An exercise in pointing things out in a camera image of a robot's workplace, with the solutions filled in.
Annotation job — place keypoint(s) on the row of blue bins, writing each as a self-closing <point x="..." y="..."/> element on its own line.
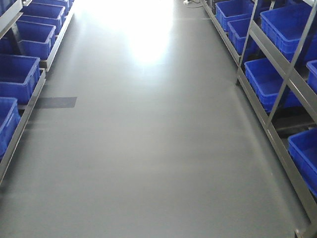
<point x="267" y="84"/>
<point x="19" y="81"/>

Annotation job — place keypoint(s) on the white power strip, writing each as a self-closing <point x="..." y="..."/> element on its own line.
<point x="188" y="2"/>

